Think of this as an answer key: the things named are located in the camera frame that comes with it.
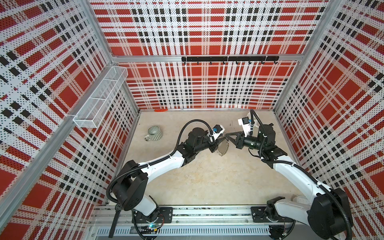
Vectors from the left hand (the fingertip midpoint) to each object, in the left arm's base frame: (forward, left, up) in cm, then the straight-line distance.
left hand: (222, 137), depth 78 cm
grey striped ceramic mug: (+16, +43, -17) cm, 49 cm away
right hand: (-2, -1, +3) cm, 4 cm away
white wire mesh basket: (+20, +79, -1) cm, 81 cm away
